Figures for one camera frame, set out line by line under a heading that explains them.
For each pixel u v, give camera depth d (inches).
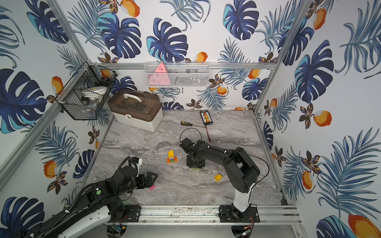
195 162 30.0
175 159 36.3
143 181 26.0
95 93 31.4
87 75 35.6
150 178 26.5
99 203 20.3
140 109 37.6
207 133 41.9
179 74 39.5
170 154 34.2
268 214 30.0
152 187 32.5
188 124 43.2
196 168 35.4
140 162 28.0
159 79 35.5
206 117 45.3
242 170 18.7
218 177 33.1
